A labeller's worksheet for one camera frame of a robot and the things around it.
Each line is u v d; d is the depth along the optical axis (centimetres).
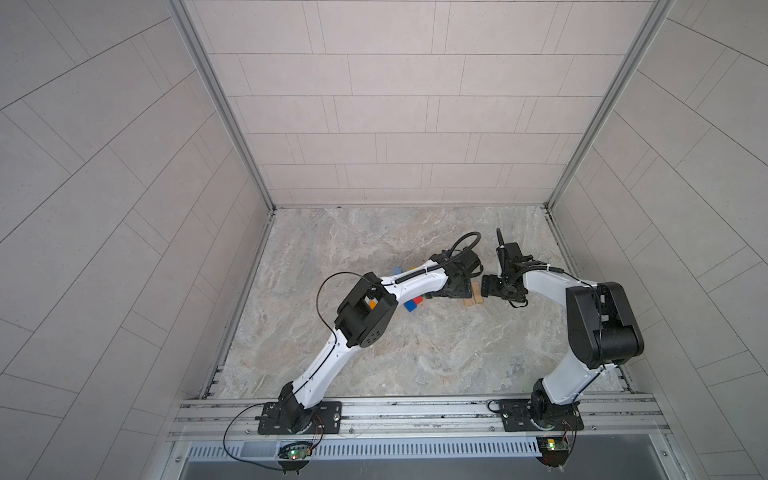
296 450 64
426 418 72
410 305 91
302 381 61
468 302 91
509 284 69
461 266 74
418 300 91
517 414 71
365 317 55
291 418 61
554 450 68
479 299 91
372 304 59
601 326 47
